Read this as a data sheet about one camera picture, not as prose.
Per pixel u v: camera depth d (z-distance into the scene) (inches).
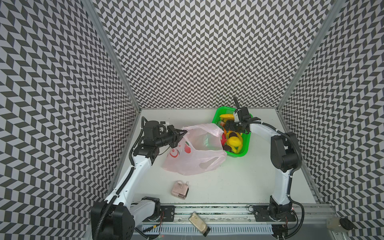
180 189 30.0
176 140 26.7
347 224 26.2
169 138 26.2
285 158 21.0
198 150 27.1
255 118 29.3
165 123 29.3
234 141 36.2
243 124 29.4
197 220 26.8
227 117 40.4
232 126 35.9
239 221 28.4
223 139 35.6
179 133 27.7
